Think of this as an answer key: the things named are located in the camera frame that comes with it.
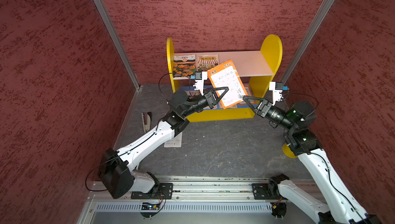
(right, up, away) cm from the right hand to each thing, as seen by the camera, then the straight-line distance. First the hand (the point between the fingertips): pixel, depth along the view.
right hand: (241, 103), depth 59 cm
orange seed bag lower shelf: (+15, +6, +38) cm, 41 cm away
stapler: (-53, -10, +40) cm, 67 cm away
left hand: (-6, +4, -1) cm, 7 cm away
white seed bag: (-32, -25, +32) cm, 51 cm away
